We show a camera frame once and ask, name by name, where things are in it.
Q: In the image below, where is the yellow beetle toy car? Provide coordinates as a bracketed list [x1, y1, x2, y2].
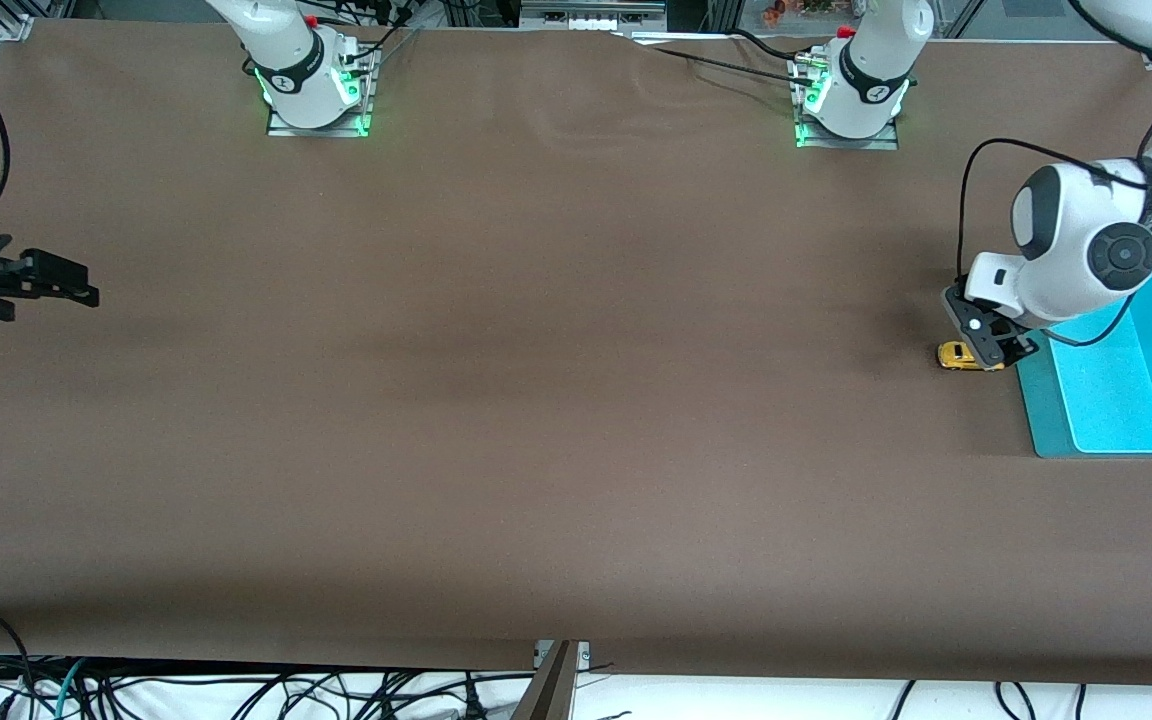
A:
[937, 341, 1005, 373]

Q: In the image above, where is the cyan plastic bin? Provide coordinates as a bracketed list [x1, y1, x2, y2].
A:
[1014, 258, 1152, 459]

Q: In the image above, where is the brown table cover sheet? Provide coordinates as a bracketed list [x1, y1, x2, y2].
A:
[0, 18, 1152, 687]

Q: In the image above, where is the grey metal device box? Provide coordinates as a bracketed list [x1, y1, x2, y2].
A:
[521, 0, 667, 31]

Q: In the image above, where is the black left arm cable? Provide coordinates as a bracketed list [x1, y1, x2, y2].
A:
[956, 138, 1152, 348]

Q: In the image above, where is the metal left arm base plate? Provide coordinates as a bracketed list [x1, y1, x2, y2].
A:
[794, 50, 902, 151]

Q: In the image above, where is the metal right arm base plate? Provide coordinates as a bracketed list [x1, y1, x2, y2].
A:
[266, 45, 377, 138]

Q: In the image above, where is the black base power cable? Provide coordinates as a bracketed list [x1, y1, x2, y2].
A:
[616, 30, 822, 86]

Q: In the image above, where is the teal floor cable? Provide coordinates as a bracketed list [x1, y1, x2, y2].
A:
[54, 657, 89, 720]

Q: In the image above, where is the metal table edge bracket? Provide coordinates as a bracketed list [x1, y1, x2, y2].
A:
[511, 640, 592, 720]

